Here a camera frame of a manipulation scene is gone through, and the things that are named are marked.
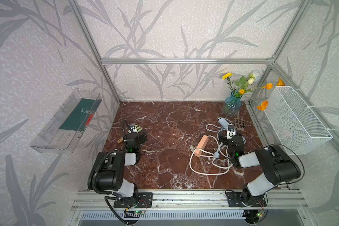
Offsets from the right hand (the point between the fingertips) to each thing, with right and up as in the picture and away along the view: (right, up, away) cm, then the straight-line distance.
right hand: (229, 129), depth 93 cm
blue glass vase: (+6, +17, +9) cm, 20 cm away
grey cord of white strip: (-6, +2, +12) cm, 13 cm away
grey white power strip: (-1, +5, +11) cm, 12 cm away
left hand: (-63, -1, 0) cm, 63 cm away
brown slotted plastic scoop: (+11, +3, +11) cm, 16 cm away
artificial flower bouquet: (+10, +30, +8) cm, 32 cm away
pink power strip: (-19, -10, -4) cm, 22 cm away
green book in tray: (-82, +9, -26) cm, 87 cm away
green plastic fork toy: (-64, -1, +9) cm, 65 cm away
